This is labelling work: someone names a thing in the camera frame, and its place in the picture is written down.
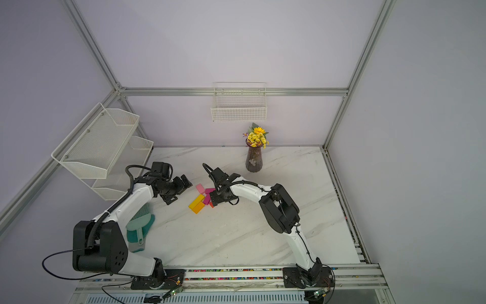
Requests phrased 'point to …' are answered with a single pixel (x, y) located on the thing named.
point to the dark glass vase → (254, 162)
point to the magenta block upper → (208, 190)
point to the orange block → (199, 208)
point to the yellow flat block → (196, 201)
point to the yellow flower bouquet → (255, 137)
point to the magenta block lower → (207, 199)
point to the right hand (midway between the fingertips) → (222, 200)
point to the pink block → (200, 188)
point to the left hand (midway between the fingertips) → (185, 192)
